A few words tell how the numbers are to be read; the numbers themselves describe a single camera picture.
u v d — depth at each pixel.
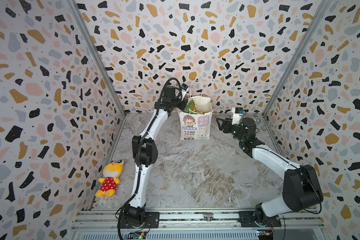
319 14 0.73
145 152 0.62
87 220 0.75
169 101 0.77
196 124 0.92
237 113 0.74
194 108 0.91
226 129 0.77
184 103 0.87
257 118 1.14
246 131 0.65
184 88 0.83
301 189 0.44
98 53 0.86
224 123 0.76
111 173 0.83
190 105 0.95
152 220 0.74
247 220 0.73
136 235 0.70
